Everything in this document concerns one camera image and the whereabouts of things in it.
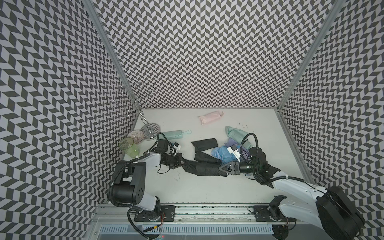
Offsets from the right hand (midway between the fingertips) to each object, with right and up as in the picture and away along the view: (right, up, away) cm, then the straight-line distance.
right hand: (220, 172), depth 74 cm
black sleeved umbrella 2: (-6, +2, 0) cm, 6 cm away
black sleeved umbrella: (-9, +4, +16) cm, 18 cm away
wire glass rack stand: (-64, +39, +36) cm, 83 cm away
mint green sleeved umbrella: (+15, +16, +24) cm, 33 cm away
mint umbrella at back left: (-27, +17, +25) cm, 40 cm away
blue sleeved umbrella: (+3, +6, +17) cm, 18 cm away
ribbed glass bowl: (-53, +16, +26) cm, 61 cm away
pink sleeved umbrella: (-2, +29, +35) cm, 45 cm away
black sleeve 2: (-12, +2, +1) cm, 13 cm away
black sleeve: (-7, +10, +23) cm, 26 cm away
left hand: (-18, 0, +14) cm, 23 cm away
